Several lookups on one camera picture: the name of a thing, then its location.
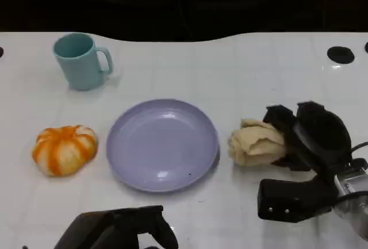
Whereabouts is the beige towel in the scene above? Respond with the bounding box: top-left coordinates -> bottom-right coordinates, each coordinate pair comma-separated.
228,118 -> 288,167

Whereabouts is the pale green mug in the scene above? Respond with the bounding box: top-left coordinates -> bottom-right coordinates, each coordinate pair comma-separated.
53,32 -> 114,91

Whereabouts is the lilac plate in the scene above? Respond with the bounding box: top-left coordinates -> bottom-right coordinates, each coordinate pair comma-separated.
105,98 -> 221,194

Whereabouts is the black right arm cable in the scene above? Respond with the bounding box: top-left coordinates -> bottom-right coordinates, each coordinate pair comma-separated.
350,141 -> 368,154

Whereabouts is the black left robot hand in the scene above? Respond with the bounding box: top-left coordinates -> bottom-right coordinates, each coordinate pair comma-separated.
53,205 -> 179,249

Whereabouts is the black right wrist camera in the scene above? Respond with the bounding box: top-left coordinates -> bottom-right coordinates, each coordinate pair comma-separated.
257,171 -> 338,223

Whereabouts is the orange and white bread roll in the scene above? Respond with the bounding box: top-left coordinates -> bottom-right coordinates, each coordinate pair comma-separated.
31,124 -> 98,177

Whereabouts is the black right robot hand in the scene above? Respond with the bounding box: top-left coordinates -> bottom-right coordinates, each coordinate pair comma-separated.
263,101 -> 353,175

